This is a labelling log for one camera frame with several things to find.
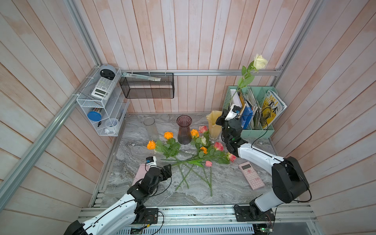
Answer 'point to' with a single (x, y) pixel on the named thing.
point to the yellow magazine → (273, 107)
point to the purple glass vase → (184, 134)
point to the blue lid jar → (94, 116)
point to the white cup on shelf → (110, 125)
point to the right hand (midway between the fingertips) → (222, 108)
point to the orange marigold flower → (204, 150)
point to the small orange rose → (168, 135)
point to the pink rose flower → (219, 146)
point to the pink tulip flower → (207, 163)
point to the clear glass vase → (150, 124)
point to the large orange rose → (169, 150)
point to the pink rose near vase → (202, 129)
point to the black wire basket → (136, 88)
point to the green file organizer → (255, 106)
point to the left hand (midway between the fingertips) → (165, 168)
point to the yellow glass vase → (214, 129)
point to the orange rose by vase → (194, 132)
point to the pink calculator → (250, 174)
